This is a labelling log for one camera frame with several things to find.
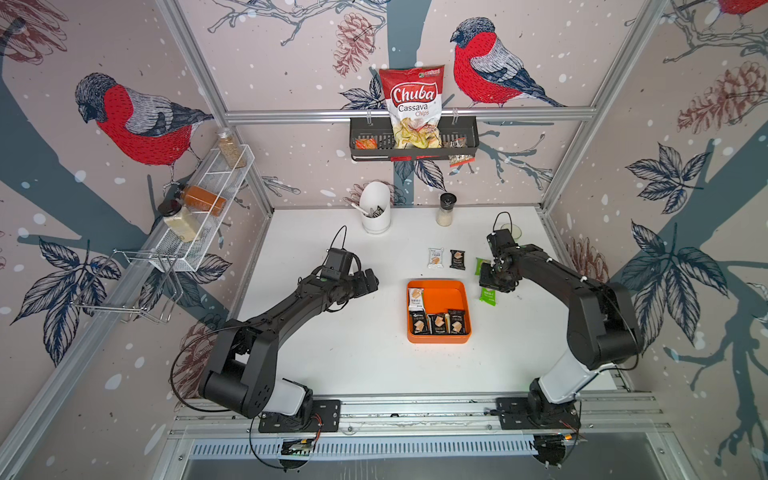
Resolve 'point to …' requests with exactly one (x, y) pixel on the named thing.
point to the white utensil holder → (375, 204)
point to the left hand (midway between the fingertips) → (373, 279)
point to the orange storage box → (437, 312)
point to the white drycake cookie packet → (435, 258)
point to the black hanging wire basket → (371, 139)
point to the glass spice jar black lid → (445, 215)
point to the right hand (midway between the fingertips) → (484, 280)
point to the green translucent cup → (515, 231)
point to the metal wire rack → (141, 285)
